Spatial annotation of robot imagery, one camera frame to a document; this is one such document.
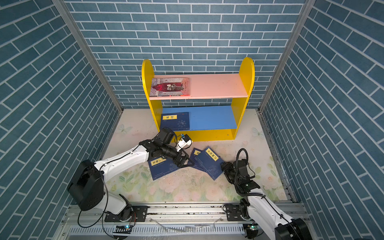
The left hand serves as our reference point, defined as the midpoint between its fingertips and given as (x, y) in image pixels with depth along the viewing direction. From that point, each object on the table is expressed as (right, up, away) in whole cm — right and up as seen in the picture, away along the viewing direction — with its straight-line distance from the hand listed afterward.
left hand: (190, 160), depth 77 cm
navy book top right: (+11, -5, +14) cm, 19 cm away
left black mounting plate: (-25, -25, -3) cm, 36 cm away
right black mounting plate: (+22, -25, -3) cm, 34 cm away
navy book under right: (+2, +1, +19) cm, 19 cm away
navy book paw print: (-9, +20, +16) cm, 28 cm away
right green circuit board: (+31, -31, -6) cm, 44 cm away
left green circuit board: (-33, -33, -5) cm, 46 cm away
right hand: (+17, -5, +10) cm, 21 cm away
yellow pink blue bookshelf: (+6, +20, +16) cm, 26 cm away
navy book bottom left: (-19, -7, +12) cm, 23 cm away
